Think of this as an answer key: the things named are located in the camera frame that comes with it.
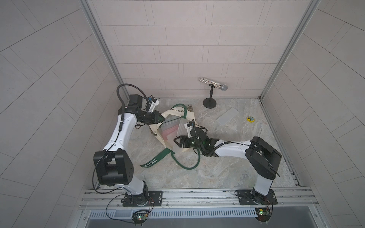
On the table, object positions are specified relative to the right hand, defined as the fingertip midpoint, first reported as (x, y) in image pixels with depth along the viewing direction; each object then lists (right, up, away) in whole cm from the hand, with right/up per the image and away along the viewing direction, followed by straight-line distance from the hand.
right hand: (177, 140), depth 84 cm
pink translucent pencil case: (-8, +4, +5) cm, 11 cm away
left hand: (-7, +15, -3) cm, 16 cm away
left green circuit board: (-16, -30, -20) cm, 39 cm away
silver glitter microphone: (+30, +33, +10) cm, 46 cm away
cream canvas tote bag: (-3, +8, +7) cm, 11 cm away
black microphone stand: (+24, +24, +29) cm, 44 cm away
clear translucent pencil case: (+35, +14, +19) cm, 42 cm away
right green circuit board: (+43, -32, -16) cm, 56 cm away
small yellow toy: (+52, +12, +18) cm, 56 cm away
